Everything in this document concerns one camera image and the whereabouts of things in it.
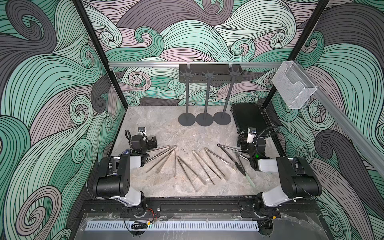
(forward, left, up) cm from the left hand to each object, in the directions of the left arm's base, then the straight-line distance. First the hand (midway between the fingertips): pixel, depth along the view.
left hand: (147, 136), depth 94 cm
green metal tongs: (-19, -58, -5) cm, 61 cm away
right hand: (0, -63, +1) cm, 63 cm away
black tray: (+24, -72, -6) cm, 76 cm away
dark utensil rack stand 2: (+19, -40, -6) cm, 44 cm away
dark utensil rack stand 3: (+20, -53, -5) cm, 57 cm away
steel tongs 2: (-26, -31, -8) cm, 41 cm away
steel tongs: (-10, -9, -6) cm, 15 cm away
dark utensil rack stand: (+19, -26, -5) cm, 32 cm away
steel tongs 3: (-9, -40, -7) cm, 42 cm away
